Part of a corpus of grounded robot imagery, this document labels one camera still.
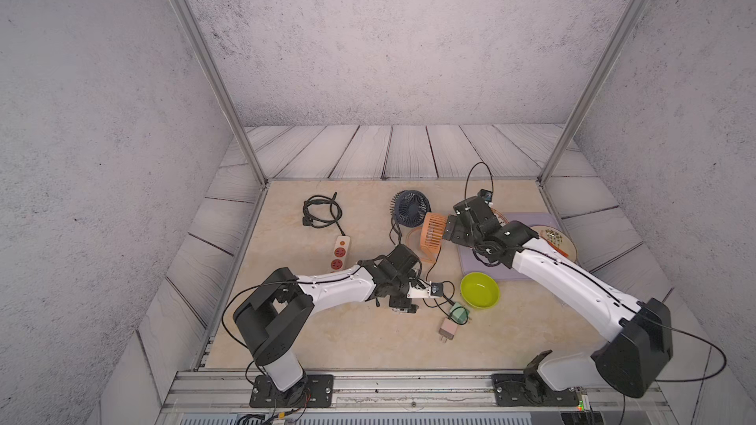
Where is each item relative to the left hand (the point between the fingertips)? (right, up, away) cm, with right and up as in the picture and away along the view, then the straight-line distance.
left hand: (420, 292), depth 86 cm
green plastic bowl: (+19, -1, +6) cm, 20 cm away
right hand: (+11, +19, -5) cm, 22 cm away
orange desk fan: (+2, +14, +6) cm, 15 cm away
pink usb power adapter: (+7, -9, -5) cm, 12 cm away
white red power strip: (-25, +9, +11) cm, 28 cm away
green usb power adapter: (+11, -6, -1) cm, 12 cm away
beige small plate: (+48, +13, +16) cm, 52 cm away
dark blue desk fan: (-2, +24, +16) cm, 29 cm away
